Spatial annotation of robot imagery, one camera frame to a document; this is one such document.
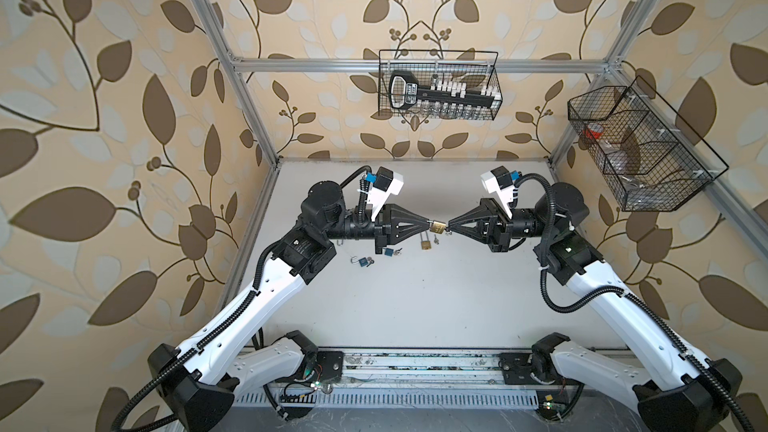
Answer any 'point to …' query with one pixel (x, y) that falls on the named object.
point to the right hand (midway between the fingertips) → (452, 230)
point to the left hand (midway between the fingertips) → (429, 228)
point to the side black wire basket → (651, 159)
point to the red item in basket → (594, 130)
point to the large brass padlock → (426, 244)
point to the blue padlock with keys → (363, 261)
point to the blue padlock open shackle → (390, 252)
